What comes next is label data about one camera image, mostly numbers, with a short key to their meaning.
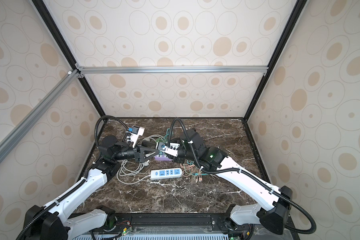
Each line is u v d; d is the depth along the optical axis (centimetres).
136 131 61
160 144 55
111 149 56
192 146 48
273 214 38
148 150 60
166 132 109
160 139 94
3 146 53
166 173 87
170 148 55
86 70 91
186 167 92
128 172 89
